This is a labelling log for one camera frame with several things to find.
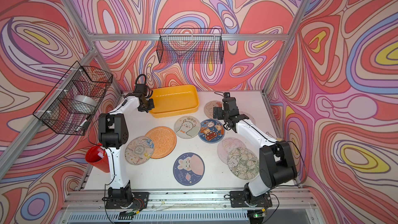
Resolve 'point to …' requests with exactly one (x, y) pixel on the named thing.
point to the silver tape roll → (83, 104)
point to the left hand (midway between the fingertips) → (152, 106)
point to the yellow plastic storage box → (174, 100)
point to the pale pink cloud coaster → (226, 145)
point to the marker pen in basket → (84, 124)
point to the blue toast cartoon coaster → (211, 131)
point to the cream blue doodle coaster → (139, 150)
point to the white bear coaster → (187, 127)
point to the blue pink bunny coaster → (188, 169)
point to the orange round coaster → (165, 140)
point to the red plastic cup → (97, 156)
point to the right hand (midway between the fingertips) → (223, 112)
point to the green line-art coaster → (242, 163)
